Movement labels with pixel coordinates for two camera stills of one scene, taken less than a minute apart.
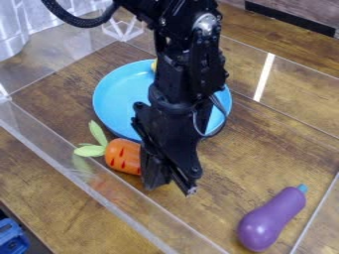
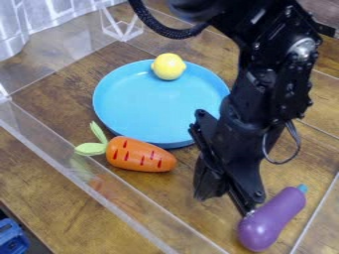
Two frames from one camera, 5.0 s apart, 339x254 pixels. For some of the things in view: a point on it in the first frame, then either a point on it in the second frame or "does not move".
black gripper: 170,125 -> 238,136
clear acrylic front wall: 65,204 does not move
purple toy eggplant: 258,229 does not move
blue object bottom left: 13,242 does not move
